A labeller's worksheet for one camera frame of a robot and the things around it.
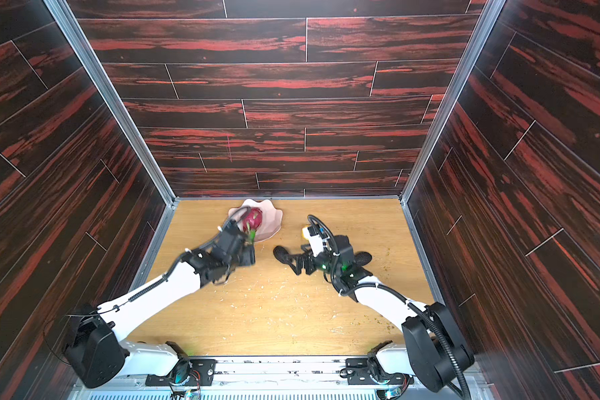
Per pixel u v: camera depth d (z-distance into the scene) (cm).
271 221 109
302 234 103
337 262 64
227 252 61
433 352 42
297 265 72
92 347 40
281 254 98
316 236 71
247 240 65
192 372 73
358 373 73
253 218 111
